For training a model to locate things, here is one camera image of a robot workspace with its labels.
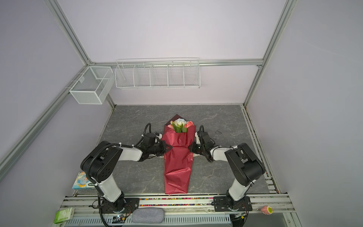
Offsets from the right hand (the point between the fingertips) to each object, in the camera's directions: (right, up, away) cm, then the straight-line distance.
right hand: (188, 147), depth 94 cm
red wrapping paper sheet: (-7, -7, -6) cm, 11 cm away
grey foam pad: (-20, -28, -25) cm, 43 cm away
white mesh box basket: (-64, +41, 0) cm, 76 cm away
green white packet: (-62, -28, -24) cm, 73 cm away
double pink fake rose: (-13, +14, +7) cm, 20 cm away
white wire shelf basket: (-22, +52, +5) cm, 56 cm away
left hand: (-10, 0, -2) cm, 10 cm away
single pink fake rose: (0, +16, +9) cm, 18 cm away
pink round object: (+38, -25, -26) cm, 52 cm away
